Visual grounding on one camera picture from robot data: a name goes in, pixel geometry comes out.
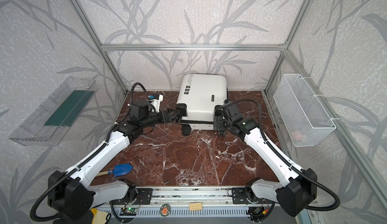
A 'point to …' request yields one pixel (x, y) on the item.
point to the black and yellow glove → (99, 217)
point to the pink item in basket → (299, 135)
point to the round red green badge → (165, 210)
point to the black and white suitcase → (198, 95)
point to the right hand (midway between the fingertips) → (221, 117)
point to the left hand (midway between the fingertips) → (176, 108)
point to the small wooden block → (195, 206)
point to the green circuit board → (128, 211)
